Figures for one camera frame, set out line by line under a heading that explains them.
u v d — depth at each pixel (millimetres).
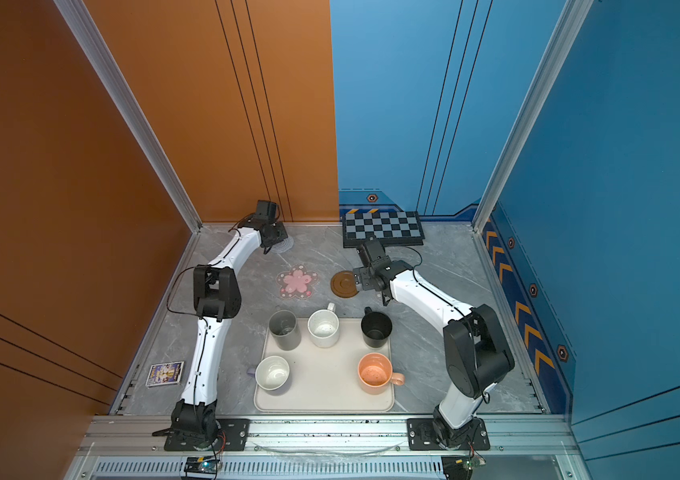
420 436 725
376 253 699
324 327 911
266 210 910
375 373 823
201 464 709
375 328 874
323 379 842
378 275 644
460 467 699
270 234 940
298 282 1027
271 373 810
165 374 813
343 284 1021
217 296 682
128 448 730
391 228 1157
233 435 733
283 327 859
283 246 1116
